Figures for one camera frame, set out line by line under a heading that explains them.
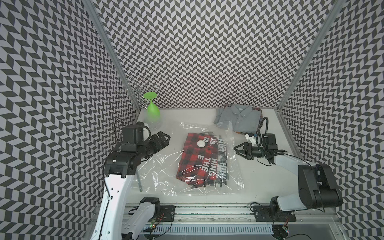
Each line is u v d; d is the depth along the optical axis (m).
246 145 0.78
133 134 0.46
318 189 0.44
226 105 1.15
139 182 0.81
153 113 0.88
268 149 0.71
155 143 0.57
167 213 0.71
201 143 0.91
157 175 0.80
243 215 0.74
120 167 0.40
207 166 0.84
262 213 0.74
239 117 1.02
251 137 0.82
